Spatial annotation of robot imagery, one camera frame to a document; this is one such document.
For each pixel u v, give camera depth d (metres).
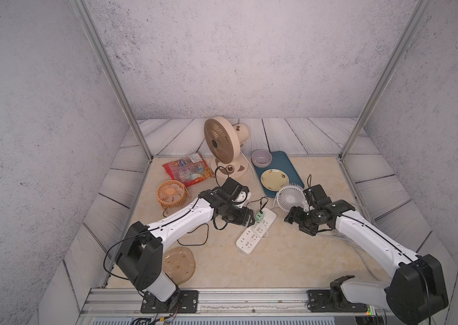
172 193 0.94
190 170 1.08
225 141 0.93
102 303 0.75
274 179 1.10
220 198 0.62
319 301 0.73
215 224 0.66
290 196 0.92
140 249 0.47
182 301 0.73
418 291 0.40
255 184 1.08
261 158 1.15
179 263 0.82
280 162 1.18
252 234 0.87
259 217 0.89
